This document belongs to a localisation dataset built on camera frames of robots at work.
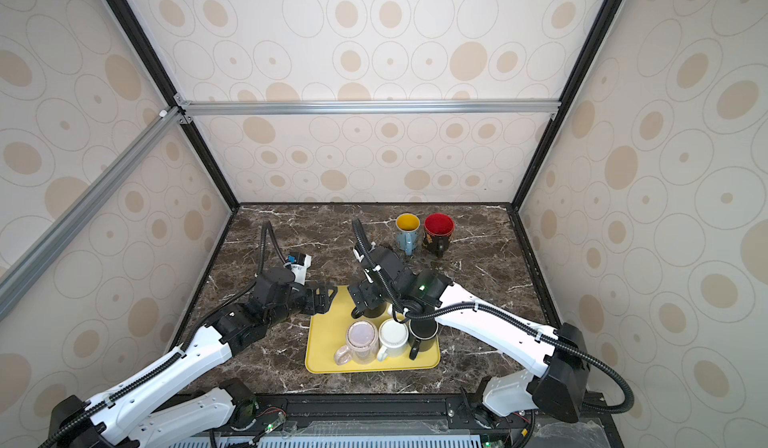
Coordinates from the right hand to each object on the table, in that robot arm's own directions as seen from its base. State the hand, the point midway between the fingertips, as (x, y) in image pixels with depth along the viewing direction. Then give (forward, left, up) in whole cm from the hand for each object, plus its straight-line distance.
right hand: (367, 279), depth 75 cm
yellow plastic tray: (-6, +13, -19) cm, 24 cm away
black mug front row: (-10, -14, -12) cm, 21 cm away
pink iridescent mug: (-13, +2, -10) cm, 16 cm away
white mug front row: (-10, -6, -13) cm, 18 cm away
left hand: (0, +9, -2) cm, 9 cm away
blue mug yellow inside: (+26, -11, -11) cm, 30 cm away
